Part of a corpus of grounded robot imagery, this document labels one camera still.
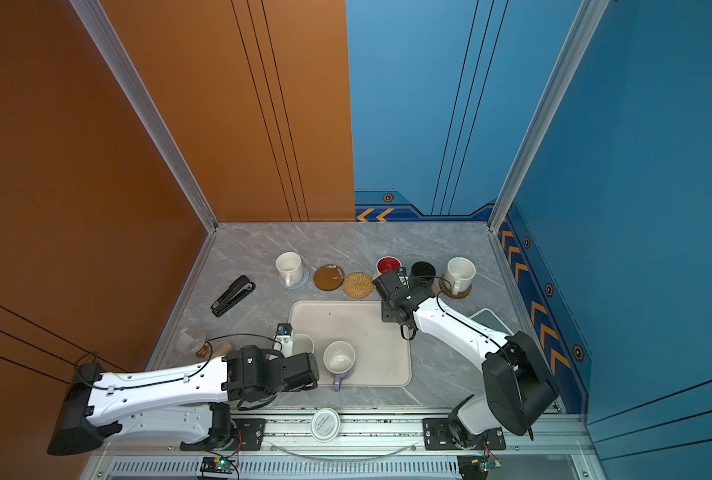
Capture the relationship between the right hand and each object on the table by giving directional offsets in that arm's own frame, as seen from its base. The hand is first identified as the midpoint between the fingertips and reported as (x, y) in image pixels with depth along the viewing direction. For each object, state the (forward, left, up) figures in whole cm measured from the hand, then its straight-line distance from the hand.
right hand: (393, 310), depth 87 cm
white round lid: (-29, +18, -2) cm, 34 cm away
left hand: (-18, +24, +2) cm, 31 cm away
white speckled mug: (+15, -23, -4) cm, 28 cm away
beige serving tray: (-10, +3, -9) cm, 14 cm away
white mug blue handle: (-11, +25, +1) cm, 27 cm away
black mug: (+12, -10, +1) cm, 15 cm away
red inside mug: (+17, +1, 0) cm, 17 cm away
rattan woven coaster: (+14, +11, -7) cm, 19 cm away
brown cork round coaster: (+6, -18, -1) cm, 19 cm away
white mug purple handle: (-12, +16, -6) cm, 21 cm away
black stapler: (+9, +51, -3) cm, 52 cm away
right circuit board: (-37, -17, -9) cm, 42 cm away
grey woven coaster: (+14, +31, -6) cm, 35 cm away
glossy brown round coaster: (+17, +22, -6) cm, 28 cm away
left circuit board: (-36, +44, -9) cm, 58 cm away
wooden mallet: (-10, +50, -5) cm, 51 cm away
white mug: (+18, +34, 0) cm, 39 cm away
